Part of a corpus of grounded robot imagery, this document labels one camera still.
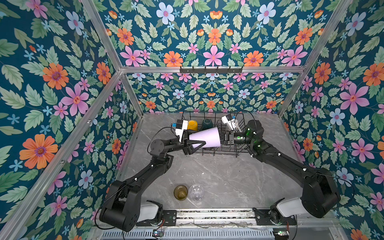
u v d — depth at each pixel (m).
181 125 0.58
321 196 0.42
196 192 0.82
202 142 0.61
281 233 0.70
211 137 0.61
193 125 0.98
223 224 0.73
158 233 0.70
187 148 0.60
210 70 0.93
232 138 0.63
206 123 0.98
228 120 0.67
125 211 0.41
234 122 0.97
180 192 0.82
